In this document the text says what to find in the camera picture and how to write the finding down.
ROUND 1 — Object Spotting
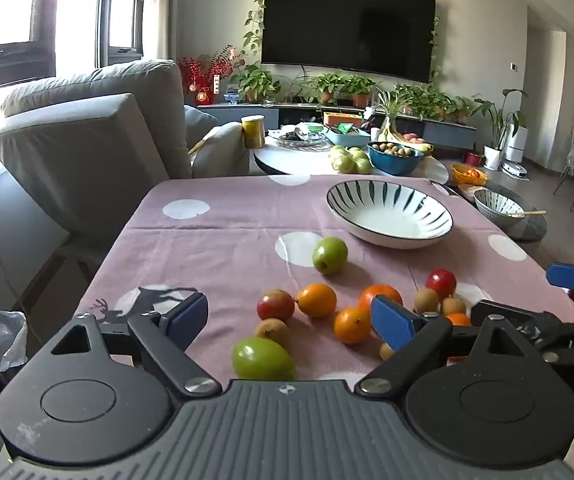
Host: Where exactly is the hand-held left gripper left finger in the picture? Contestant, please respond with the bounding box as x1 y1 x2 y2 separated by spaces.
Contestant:
42 292 223 397

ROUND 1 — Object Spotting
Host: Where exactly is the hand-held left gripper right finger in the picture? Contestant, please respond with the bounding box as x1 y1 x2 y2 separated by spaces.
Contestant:
356 295 524 396

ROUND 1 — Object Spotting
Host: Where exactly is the bright red apple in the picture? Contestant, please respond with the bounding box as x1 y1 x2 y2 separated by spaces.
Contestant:
425 268 458 301

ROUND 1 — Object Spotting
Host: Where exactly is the oblong green apple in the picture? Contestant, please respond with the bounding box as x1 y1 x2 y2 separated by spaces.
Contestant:
231 337 296 382

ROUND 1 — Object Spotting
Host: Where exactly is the dull red apple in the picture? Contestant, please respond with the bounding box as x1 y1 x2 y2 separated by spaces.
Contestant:
257 289 296 322

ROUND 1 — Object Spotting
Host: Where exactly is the round green apple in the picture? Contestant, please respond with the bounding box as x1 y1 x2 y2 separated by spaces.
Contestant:
312 236 349 276

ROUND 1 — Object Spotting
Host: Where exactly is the white striped ceramic bowl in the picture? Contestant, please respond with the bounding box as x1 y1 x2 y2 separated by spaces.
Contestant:
326 180 454 250

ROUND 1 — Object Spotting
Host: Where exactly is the pink polka dot tablecloth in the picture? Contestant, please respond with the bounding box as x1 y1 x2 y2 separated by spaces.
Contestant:
74 174 574 480

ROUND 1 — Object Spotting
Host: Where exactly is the small striped bowl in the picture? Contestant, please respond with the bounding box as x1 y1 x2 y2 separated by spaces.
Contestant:
474 188 527 227

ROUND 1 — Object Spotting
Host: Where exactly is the white air purifier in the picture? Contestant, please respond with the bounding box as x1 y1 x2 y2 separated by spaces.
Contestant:
504 126 529 165

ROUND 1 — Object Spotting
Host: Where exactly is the orange basket of oranges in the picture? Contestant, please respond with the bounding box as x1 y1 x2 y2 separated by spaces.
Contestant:
450 163 489 187

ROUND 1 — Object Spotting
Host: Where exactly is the blue bowl of kiwis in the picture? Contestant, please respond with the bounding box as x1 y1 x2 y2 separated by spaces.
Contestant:
366 141 426 176

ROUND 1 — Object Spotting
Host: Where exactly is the pile of green fruit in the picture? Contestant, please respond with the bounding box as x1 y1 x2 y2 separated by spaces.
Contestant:
329 145 373 175

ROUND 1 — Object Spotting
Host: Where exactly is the tall plant white pot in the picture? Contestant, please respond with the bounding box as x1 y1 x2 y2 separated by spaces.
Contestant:
471 88 528 171

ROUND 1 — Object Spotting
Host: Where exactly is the round white coffee table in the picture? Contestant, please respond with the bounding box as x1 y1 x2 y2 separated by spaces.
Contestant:
253 131 450 187

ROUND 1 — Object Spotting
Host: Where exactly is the bunch of bananas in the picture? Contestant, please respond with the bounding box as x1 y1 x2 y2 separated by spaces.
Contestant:
379 117 434 155

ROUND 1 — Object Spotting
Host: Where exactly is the dark grey television cabinet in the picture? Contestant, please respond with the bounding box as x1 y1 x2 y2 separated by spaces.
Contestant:
196 102 478 150

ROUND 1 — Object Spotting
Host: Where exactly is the teal tray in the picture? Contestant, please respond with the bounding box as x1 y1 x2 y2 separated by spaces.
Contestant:
324 124 371 146

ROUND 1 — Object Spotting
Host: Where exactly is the yellow canister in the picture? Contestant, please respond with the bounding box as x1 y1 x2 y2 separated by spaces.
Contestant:
240 115 267 149

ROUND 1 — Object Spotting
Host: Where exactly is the glass plate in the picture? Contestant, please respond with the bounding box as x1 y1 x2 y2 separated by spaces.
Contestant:
275 130 334 154

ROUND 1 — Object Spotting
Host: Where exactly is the grey sofa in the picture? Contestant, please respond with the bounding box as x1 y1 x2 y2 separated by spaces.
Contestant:
0 58 246 261

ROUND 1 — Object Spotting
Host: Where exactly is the row of green potted plants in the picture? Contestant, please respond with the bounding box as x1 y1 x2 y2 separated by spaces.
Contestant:
391 82 475 125

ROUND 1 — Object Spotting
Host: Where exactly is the potted plant brown pot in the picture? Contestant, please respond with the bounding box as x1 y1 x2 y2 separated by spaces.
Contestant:
308 73 344 106
342 75 377 109

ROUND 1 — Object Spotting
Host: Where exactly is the red flower decoration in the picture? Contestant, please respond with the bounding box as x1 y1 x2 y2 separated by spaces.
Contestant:
177 44 240 107

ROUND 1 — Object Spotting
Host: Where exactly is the bushy green potted plant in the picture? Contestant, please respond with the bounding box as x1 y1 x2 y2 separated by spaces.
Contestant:
231 61 280 104

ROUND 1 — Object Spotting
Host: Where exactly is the green trailing vine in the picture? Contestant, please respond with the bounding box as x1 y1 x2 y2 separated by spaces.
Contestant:
241 0 442 83

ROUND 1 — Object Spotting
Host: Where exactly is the black wall television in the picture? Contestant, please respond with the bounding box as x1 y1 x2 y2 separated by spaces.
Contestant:
261 0 438 84

